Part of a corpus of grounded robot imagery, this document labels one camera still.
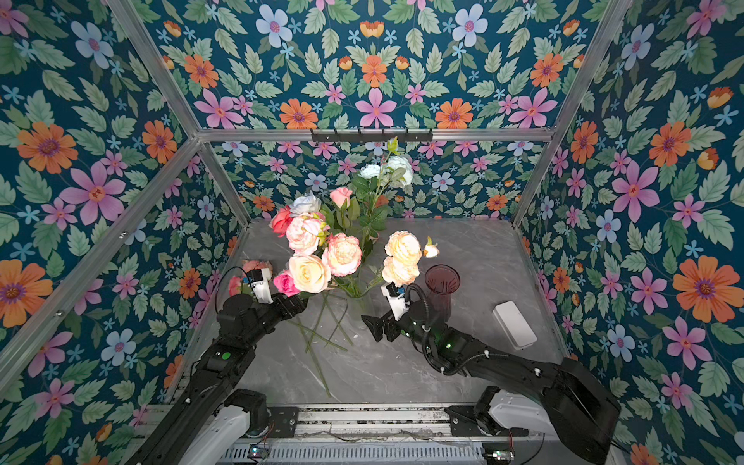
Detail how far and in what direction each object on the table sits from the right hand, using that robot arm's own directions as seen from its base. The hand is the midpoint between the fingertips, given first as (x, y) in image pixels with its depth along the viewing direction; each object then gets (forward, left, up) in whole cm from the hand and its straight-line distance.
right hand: (382, 300), depth 77 cm
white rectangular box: (+1, -40, -14) cm, 42 cm away
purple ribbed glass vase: (+9, -17, -3) cm, 19 cm away
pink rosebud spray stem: (-10, +21, -18) cm, 29 cm away
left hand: (+1, +20, +4) cm, 21 cm away
